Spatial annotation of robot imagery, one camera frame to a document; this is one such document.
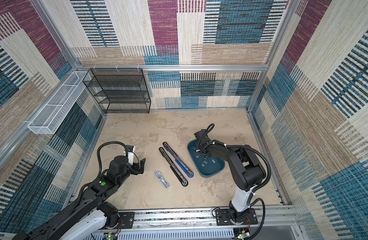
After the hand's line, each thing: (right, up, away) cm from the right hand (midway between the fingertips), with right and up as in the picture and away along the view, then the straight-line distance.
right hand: (202, 149), depth 97 cm
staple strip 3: (+6, -6, -5) cm, 10 cm away
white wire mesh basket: (-75, +18, -27) cm, 82 cm away
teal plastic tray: (+2, -10, -6) cm, 11 cm away
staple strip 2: (+1, -7, -5) cm, 9 cm away
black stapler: (-17, -10, -8) cm, 21 cm away
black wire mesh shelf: (-59, +40, +12) cm, 72 cm away
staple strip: (-4, -4, -3) cm, 6 cm away
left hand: (-37, -1, -16) cm, 40 cm away
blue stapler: (-13, -7, -7) cm, 17 cm away
